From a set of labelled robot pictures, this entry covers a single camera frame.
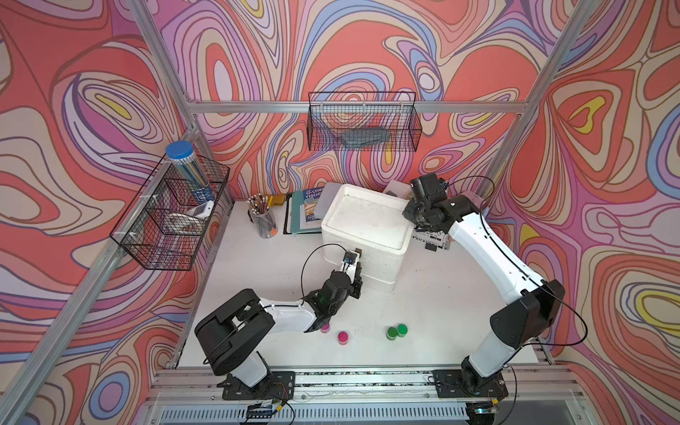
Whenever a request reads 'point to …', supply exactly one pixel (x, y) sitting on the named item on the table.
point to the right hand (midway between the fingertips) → (411, 218)
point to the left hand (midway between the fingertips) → (362, 269)
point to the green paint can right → (402, 330)
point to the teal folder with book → (299, 212)
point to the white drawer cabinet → (372, 221)
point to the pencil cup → (260, 213)
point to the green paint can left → (391, 333)
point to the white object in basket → (201, 211)
